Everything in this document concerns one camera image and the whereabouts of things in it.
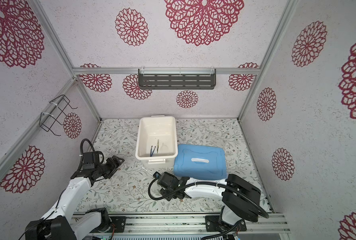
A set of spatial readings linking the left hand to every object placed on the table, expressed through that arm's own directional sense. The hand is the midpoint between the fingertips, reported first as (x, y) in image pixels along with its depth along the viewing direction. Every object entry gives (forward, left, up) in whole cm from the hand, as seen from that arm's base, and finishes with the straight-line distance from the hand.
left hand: (121, 165), depth 85 cm
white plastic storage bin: (+25, -17, -10) cm, 32 cm away
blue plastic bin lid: (+5, -46, -8) cm, 47 cm away
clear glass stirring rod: (+1, -12, -8) cm, 15 cm away
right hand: (-11, -24, -6) cm, 27 cm away
